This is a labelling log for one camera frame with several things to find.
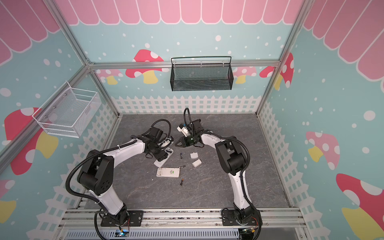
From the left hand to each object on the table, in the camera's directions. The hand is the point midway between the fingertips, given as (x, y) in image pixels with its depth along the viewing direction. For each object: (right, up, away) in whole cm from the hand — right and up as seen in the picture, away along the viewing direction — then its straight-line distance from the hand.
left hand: (160, 153), depth 94 cm
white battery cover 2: (+21, -2, +3) cm, 21 cm away
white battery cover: (+23, -6, 0) cm, 24 cm away
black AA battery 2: (+13, -1, +3) cm, 13 cm away
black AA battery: (+13, -8, -2) cm, 16 cm away
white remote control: (+6, -11, -5) cm, 13 cm away
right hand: (+10, +6, +1) cm, 12 cm away
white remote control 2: (+1, -6, -3) cm, 7 cm away
